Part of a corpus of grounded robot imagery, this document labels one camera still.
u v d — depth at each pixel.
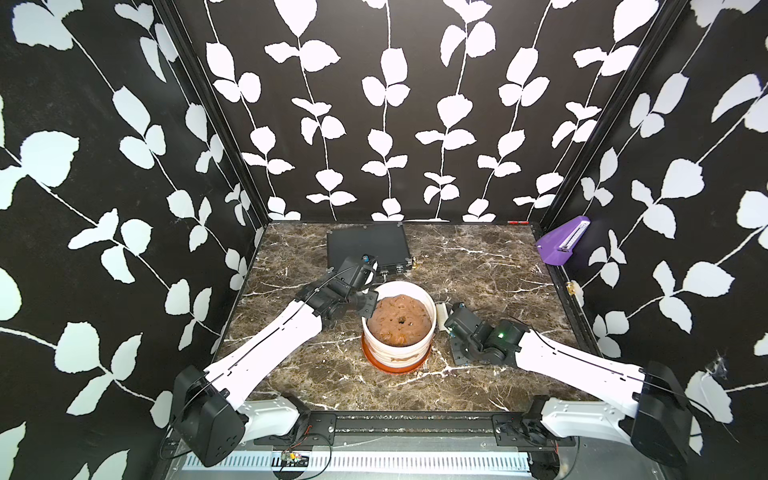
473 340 0.60
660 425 0.39
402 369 0.81
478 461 0.70
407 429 0.75
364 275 0.60
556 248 1.07
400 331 0.80
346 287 0.58
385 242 1.08
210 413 0.38
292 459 0.70
